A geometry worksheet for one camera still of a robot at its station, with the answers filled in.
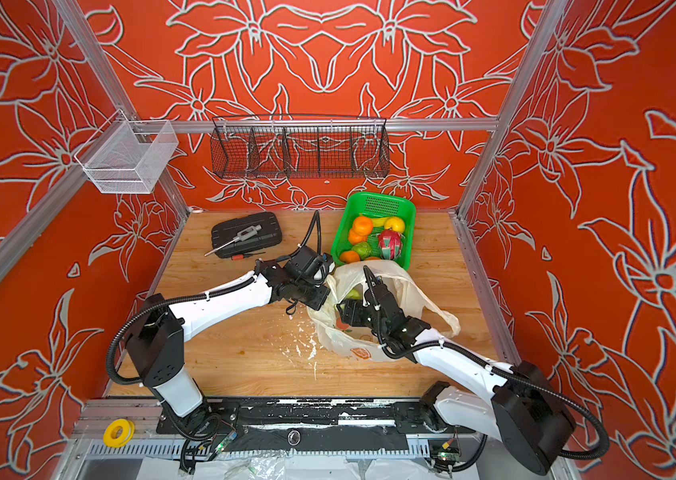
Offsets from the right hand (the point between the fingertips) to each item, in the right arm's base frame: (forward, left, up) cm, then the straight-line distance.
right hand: (342, 304), depth 82 cm
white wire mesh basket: (+41, +67, +23) cm, 82 cm away
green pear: (+1, -3, +3) cm, 4 cm away
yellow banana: (+37, -15, -7) cm, 41 cm away
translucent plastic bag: (-12, -3, +4) cm, 13 cm away
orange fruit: (+29, -5, -6) cm, 30 cm away
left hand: (+3, +5, +1) cm, 6 cm away
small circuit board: (-34, -24, -11) cm, 43 cm away
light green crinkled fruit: (+23, -8, -5) cm, 25 cm away
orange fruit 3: (+19, -3, -3) cm, 19 cm away
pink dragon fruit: (+24, -17, -3) cm, 30 cm away
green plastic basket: (+49, -15, -10) cm, 52 cm away
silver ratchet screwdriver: (+28, +35, -2) cm, 45 cm away
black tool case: (+30, +25, -3) cm, 39 cm away
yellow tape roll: (-29, +56, -9) cm, 63 cm away
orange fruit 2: (+31, -8, -1) cm, 32 cm away
